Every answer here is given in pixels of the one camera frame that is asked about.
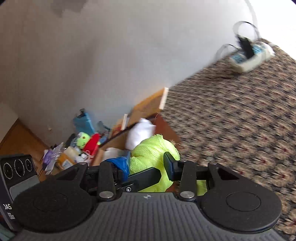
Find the yellow-green mesh bath sponge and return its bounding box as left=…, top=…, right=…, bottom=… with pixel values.
left=128, top=134, right=208, bottom=194

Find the white plastic bag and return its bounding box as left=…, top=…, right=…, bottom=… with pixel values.
left=125, top=118, right=156, bottom=150

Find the white snoopy plush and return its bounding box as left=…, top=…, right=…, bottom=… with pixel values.
left=102, top=148, right=130, bottom=161

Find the small white toy figure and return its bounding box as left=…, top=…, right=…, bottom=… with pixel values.
left=74, top=152, right=92, bottom=165

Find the red plush toy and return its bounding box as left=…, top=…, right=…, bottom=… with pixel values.
left=83, top=133, right=100, bottom=156

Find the brown cardboard box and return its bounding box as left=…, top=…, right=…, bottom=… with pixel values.
left=89, top=113, right=181, bottom=167

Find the purple plastic wrapping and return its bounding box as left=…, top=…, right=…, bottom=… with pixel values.
left=42, top=142, right=64, bottom=175

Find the yellow paper bag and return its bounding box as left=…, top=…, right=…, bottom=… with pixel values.
left=56, top=146, right=80, bottom=170

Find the green frog plush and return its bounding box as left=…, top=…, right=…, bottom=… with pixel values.
left=76, top=132, right=90, bottom=150

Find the phone on stand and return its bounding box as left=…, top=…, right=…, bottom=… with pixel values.
left=97, top=121, right=111, bottom=135

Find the red cartoon picture book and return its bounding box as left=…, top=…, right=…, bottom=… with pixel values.
left=109, top=114, right=128, bottom=138

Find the blue pouch with clips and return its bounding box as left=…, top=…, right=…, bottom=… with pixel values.
left=73, top=108, right=95, bottom=136

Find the yellow book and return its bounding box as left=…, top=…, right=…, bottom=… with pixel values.
left=127, top=87, right=169, bottom=126

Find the patterned floral tablecloth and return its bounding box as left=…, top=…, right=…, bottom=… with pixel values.
left=161, top=46, right=295, bottom=240

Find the white power strip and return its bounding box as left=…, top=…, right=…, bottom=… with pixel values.
left=229, top=41, right=276, bottom=73

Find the black power adapter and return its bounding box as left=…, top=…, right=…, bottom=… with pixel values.
left=236, top=35, right=255, bottom=59

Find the black charger cable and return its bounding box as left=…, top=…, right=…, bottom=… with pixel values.
left=203, top=0, right=261, bottom=79

